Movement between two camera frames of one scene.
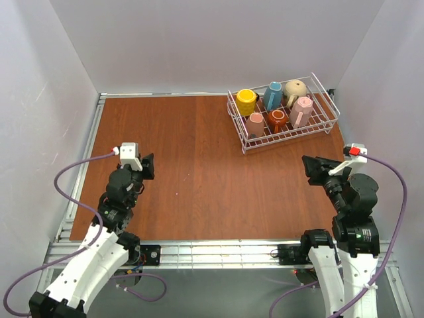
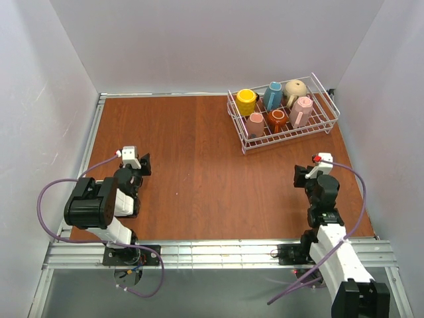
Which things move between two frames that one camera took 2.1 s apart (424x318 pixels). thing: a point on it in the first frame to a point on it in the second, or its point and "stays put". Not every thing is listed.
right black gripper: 316,169 to 301,174
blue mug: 273,96 stays put
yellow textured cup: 246,99 stays put
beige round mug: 295,88 stays put
